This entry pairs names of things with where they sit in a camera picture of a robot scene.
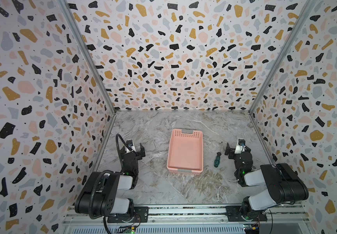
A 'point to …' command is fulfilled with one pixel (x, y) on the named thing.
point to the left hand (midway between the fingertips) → (131, 143)
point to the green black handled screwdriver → (217, 160)
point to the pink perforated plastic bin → (185, 151)
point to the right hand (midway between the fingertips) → (235, 141)
